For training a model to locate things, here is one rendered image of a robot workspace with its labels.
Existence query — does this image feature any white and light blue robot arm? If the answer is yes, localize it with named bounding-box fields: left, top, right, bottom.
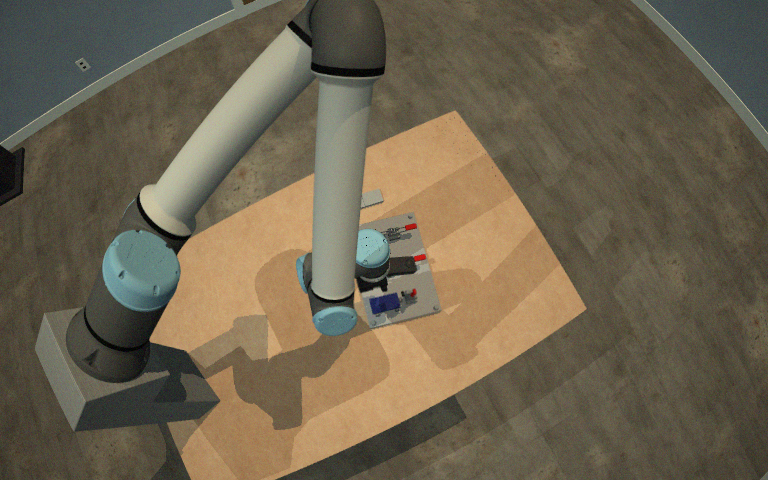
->
left=66, top=0, right=417, bottom=383

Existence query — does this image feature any grey toggle clamp with red handle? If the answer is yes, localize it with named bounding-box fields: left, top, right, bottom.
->
left=401, top=289, right=418, bottom=304

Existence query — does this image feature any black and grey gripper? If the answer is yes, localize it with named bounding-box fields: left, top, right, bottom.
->
left=356, top=277, right=388, bottom=293

